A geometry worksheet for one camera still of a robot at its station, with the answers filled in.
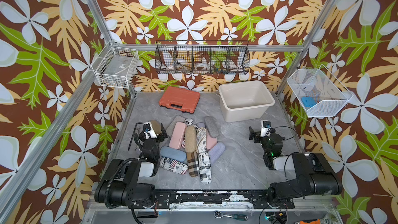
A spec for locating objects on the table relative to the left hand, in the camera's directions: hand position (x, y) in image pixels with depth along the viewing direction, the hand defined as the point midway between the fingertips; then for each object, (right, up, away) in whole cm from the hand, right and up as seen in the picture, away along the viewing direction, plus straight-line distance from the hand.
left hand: (153, 124), depth 87 cm
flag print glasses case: (+12, -22, -4) cm, 25 cm away
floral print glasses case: (+27, -9, +2) cm, 29 cm away
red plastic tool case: (+15, +16, +24) cm, 32 cm away
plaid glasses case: (+23, -21, -4) cm, 31 cm away
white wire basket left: (-22, +33, 0) cm, 39 cm away
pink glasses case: (+13, -7, +5) cm, 16 cm away
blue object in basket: (+84, +13, -6) cm, 85 cm away
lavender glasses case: (+35, -16, 0) cm, 39 cm away
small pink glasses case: (+33, -11, +5) cm, 35 cm away
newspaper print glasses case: (+29, -23, -7) cm, 38 cm away
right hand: (+61, -1, +4) cm, 61 cm away
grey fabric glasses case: (+34, -2, +8) cm, 35 cm away
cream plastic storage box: (+61, +15, +26) cm, 68 cm away
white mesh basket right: (+91, +18, -4) cm, 93 cm away
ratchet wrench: (+35, -40, -16) cm, 55 cm away
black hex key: (-17, -9, +11) cm, 22 cm away
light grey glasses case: (+8, -2, +12) cm, 15 cm away
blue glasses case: (+11, -16, 0) cm, 20 cm away
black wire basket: (+28, +42, +10) cm, 52 cm away
